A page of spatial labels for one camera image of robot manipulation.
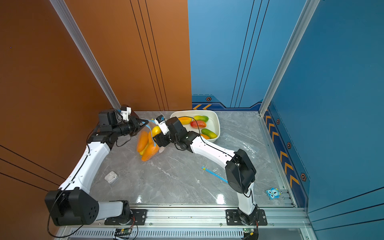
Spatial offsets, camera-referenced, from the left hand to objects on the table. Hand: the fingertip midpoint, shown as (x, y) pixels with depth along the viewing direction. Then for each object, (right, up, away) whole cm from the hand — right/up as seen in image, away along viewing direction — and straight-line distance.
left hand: (148, 119), depth 77 cm
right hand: (+4, -8, +4) cm, 10 cm away
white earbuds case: (-24, -33, +8) cm, 42 cm away
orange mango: (-3, -19, +12) cm, 22 cm away
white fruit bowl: (+31, -2, +30) cm, 43 cm away
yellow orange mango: (+3, -6, +2) cm, 7 cm away
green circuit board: (-11, -55, -5) cm, 57 cm away
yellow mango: (-10, -20, +16) cm, 28 cm away
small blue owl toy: (+66, -40, +3) cm, 77 cm away
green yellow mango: (+30, +2, +34) cm, 45 cm away
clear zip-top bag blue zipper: (-8, -10, +17) cm, 21 cm away
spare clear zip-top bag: (+51, -15, +26) cm, 59 cm away
